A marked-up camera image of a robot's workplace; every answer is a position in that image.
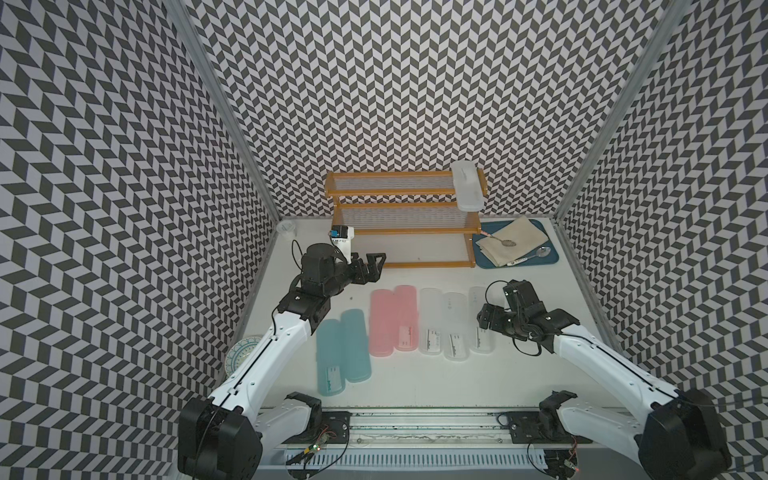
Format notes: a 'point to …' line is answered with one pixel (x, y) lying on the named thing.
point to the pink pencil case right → (406, 318)
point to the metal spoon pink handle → (504, 241)
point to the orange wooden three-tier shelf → (405, 219)
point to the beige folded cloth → (522, 231)
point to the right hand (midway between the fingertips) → (491, 325)
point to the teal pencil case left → (330, 357)
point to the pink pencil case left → (382, 324)
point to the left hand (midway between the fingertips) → (371, 257)
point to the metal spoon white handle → (542, 252)
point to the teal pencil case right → (355, 346)
